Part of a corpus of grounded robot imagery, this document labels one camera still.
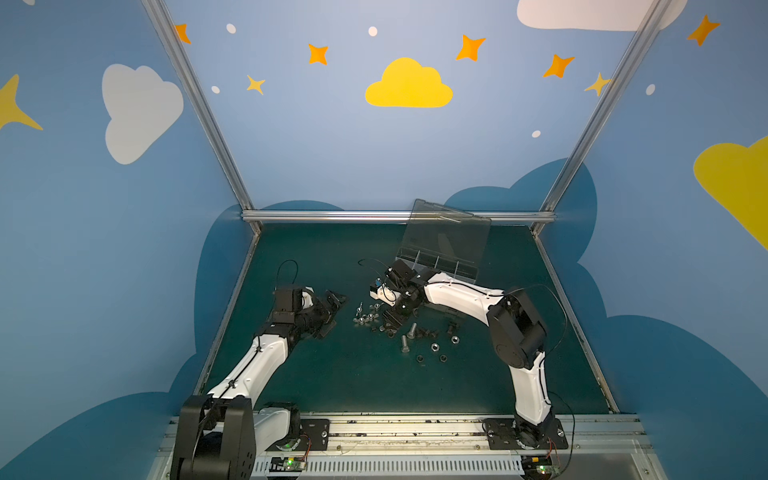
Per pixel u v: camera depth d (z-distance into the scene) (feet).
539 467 2.31
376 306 3.22
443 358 2.83
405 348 2.89
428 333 2.97
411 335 2.97
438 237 3.64
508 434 2.46
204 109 2.79
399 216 3.74
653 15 2.30
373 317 3.13
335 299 2.55
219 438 1.32
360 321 3.07
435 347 2.91
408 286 2.41
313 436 2.41
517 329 1.71
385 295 2.69
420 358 2.83
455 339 2.97
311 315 2.46
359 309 3.16
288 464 2.31
